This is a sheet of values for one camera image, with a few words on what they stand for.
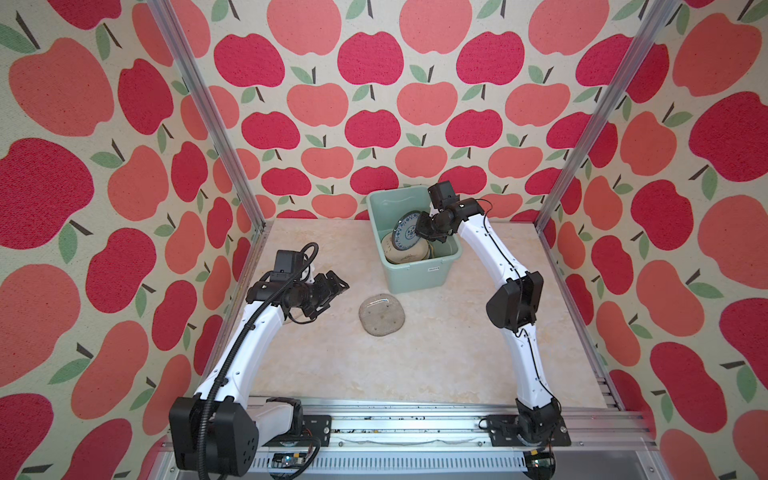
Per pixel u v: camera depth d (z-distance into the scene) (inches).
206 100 33.4
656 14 27.3
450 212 27.5
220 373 16.5
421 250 41.9
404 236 39.0
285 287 21.9
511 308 23.3
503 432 28.9
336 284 28.3
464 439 29.0
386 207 42.3
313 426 29.5
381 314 37.6
